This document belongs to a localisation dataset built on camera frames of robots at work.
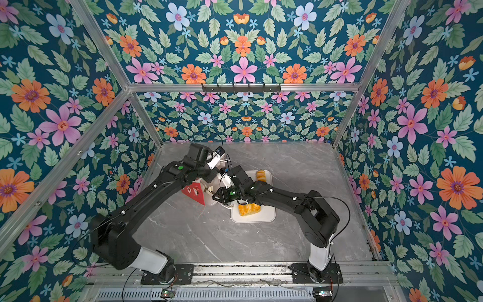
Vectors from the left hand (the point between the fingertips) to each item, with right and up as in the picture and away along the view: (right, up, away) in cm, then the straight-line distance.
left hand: (215, 162), depth 81 cm
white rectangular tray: (+22, -25, +8) cm, 35 cm away
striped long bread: (+21, -8, +18) cm, 29 cm away
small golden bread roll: (+13, -22, +6) cm, 27 cm away
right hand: (0, -15, 0) cm, 15 cm away
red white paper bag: (-5, -13, -1) cm, 14 cm away
